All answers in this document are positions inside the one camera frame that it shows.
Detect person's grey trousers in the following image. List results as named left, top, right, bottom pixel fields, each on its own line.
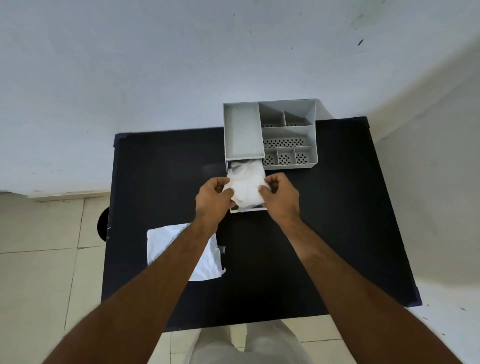
left=189, top=320, right=314, bottom=364

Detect person's left forearm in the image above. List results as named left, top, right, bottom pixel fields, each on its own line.
left=43, top=215, right=226, bottom=364

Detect black round stool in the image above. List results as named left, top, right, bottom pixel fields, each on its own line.
left=97, top=206, right=110, bottom=243

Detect person's right hand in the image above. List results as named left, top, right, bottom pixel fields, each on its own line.
left=258, top=172, right=301, bottom=226

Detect person's left hand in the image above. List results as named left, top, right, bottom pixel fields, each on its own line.
left=194, top=176, right=236, bottom=226

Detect grey desk organizer with drawer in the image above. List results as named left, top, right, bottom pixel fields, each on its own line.
left=222, top=98, right=319, bottom=170

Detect person's right forearm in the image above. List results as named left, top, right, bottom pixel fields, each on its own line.
left=279, top=213, right=464, bottom=364

